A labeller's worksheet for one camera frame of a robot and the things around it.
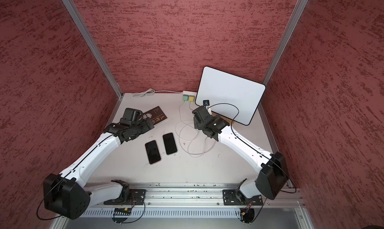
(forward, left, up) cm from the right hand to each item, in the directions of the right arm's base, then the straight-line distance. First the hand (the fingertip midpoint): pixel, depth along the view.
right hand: (205, 121), depth 82 cm
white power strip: (+38, +10, -14) cm, 42 cm away
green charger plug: (+35, +14, -16) cm, 41 cm away
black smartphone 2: (-5, +23, -16) cm, 28 cm away
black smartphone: (-9, +33, -19) cm, 39 cm away
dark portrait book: (+18, +34, -17) cm, 42 cm away
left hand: (-2, +34, -3) cm, 34 cm away
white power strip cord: (+41, +42, -14) cm, 60 cm away
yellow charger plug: (+33, +9, -16) cm, 38 cm away
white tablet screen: (+16, -18, +3) cm, 24 cm away
